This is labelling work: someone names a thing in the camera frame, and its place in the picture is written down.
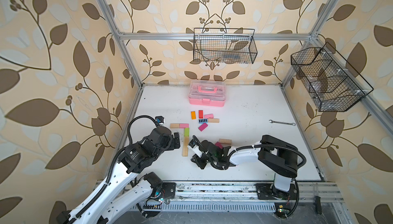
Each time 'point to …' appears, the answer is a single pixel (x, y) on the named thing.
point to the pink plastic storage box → (209, 93)
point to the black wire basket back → (224, 45)
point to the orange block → (193, 115)
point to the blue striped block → (202, 120)
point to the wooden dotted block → (225, 141)
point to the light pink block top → (209, 116)
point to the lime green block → (187, 132)
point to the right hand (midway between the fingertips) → (192, 157)
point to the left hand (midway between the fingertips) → (169, 135)
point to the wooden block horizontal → (213, 120)
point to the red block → (200, 114)
